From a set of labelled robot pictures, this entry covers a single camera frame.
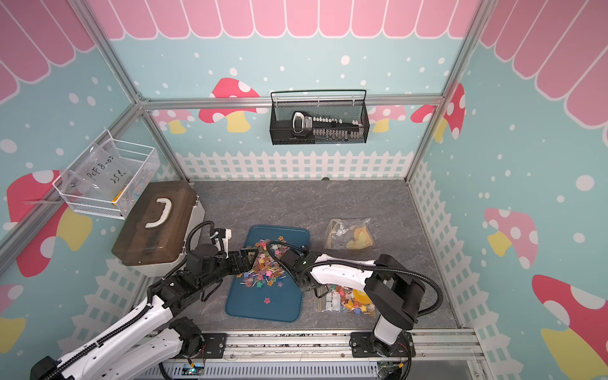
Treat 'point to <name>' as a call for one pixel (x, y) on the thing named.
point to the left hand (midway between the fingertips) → (249, 256)
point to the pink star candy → (267, 301)
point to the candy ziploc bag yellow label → (348, 299)
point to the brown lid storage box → (153, 235)
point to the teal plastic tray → (272, 303)
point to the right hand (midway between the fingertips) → (312, 281)
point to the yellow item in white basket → (113, 202)
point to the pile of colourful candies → (265, 271)
